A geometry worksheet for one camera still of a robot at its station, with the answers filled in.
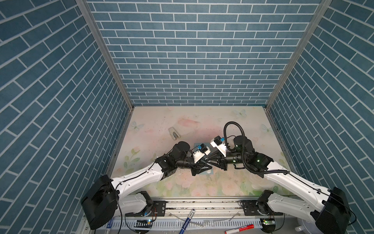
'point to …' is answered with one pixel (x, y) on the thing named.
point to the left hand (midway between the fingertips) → (209, 166)
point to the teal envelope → (210, 171)
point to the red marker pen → (245, 227)
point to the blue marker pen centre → (185, 224)
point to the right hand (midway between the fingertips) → (205, 158)
